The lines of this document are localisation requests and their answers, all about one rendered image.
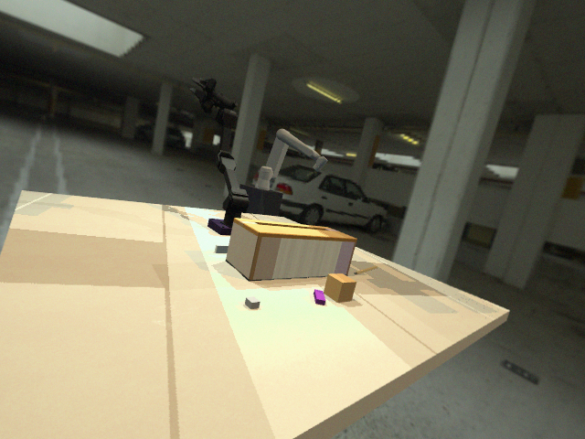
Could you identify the tan cardboard box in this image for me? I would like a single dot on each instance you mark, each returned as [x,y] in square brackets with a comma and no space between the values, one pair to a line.
[339,287]

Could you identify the small purple block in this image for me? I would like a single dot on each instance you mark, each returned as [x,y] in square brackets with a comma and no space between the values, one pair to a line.
[319,297]

